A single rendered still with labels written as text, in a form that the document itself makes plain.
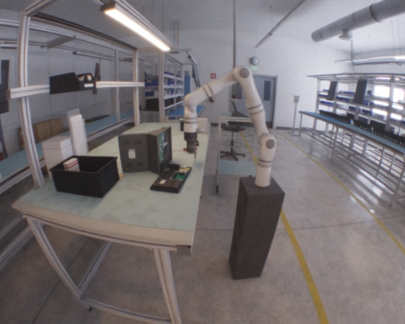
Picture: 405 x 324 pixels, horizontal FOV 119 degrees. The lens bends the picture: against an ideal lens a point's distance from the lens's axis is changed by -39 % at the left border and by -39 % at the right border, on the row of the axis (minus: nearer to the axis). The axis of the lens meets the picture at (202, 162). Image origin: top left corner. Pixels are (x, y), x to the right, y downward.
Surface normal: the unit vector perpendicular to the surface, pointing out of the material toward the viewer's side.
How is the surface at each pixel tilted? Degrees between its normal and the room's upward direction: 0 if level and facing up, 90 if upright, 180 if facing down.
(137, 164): 90
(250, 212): 90
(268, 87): 90
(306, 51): 90
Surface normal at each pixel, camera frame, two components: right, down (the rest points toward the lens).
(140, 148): 0.21, 0.36
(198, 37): -0.07, 0.36
